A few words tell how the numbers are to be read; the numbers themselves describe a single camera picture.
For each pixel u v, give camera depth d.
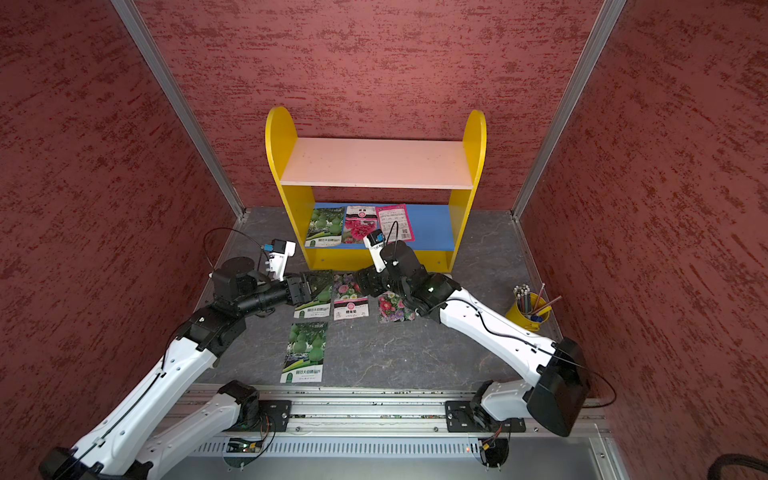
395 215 1.00
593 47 0.76
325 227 0.97
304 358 0.83
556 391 0.38
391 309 0.93
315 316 0.92
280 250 0.63
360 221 0.98
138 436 0.41
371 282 0.65
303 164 0.77
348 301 0.95
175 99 0.87
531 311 0.85
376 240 0.64
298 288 0.62
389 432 0.73
